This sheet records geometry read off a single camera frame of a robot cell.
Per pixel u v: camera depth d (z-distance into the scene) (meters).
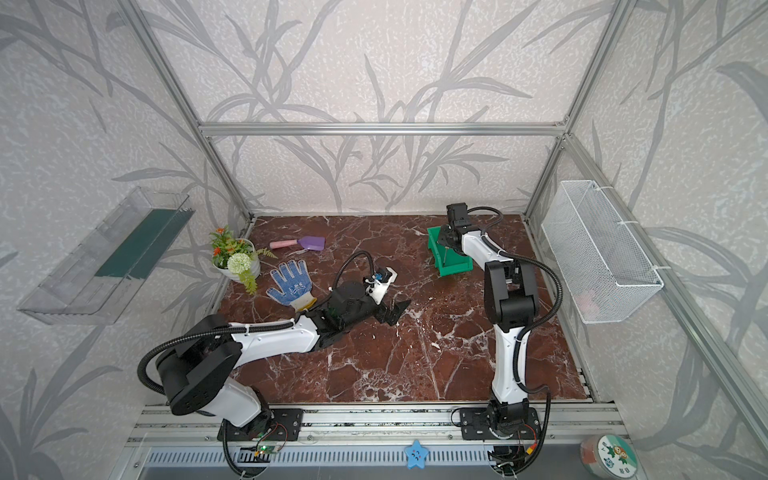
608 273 0.61
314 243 1.11
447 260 0.99
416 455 0.69
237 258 0.89
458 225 0.83
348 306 0.64
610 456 0.63
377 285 0.71
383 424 0.75
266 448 0.71
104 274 0.65
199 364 0.44
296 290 0.99
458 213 0.84
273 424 0.72
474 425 0.73
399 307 0.74
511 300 0.56
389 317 0.75
